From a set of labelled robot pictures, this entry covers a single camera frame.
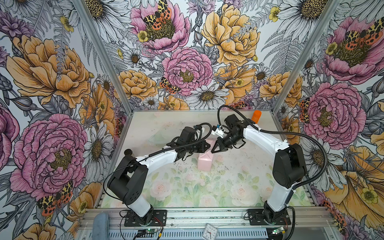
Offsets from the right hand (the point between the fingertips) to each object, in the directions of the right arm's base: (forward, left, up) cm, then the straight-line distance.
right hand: (215, 154), depth 81 cm
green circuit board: (-31, +33, -15) cm, 47 cm away
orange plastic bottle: (+34, -33, -7) cm, 48 cm away
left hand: (+5, +3, -2) cm, 6 cm away
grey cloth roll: (-29, +54, -10) cm, 63 cm away
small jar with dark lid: (+5, +49, -4) cm, 49 cm away
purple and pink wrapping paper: (-2, +5, -2) cm, 6 cm away
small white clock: (-32, +5, -12) cm, 35 cm away
